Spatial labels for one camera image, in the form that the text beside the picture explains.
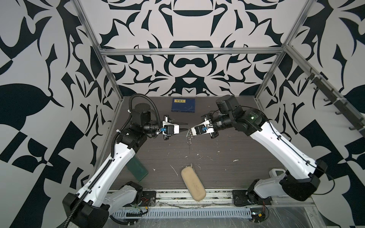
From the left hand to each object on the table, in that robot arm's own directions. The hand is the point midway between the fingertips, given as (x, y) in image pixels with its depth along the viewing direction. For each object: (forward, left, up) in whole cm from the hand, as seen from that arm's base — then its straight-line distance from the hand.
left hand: (187, 120), depth 61 cm
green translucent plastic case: (-8, +29, -35) cm, 46 cm away
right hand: (-1, -3, -3) cm, 4 cm away
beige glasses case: (-18, -3, -33) cm, 37 cm away
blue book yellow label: (+40, -2, -36) cm, 54 cm away
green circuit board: (-32, -34, -37) cm, 60 cm away
